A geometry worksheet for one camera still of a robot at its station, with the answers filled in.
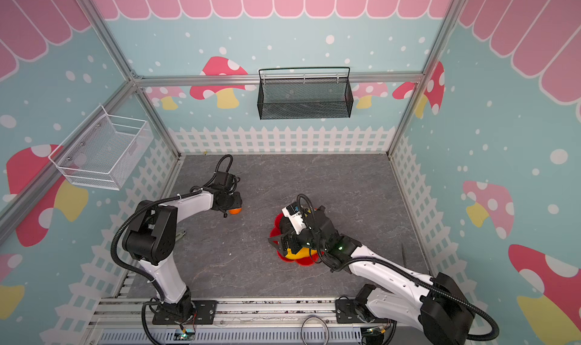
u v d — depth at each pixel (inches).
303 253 26.9
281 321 29.1
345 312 29.2
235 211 37.4
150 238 19.9
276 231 35.3
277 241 35.2
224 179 31.9
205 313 29.3
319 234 22.4
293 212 26.0
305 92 37.1
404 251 34.5
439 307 15.7
